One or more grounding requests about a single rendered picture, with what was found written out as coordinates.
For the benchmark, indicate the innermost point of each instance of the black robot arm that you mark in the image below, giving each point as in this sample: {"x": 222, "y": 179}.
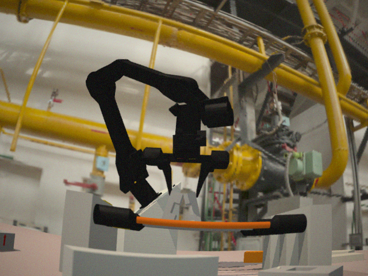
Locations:
{"x": 215, "y": 112}

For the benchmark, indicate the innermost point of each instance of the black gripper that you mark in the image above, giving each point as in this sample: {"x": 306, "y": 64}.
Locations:
{"x": 155, "y": 157}

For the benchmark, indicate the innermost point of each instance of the orange rectangular block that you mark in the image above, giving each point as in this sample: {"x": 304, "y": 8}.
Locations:
{"x": 253, "y": 257}

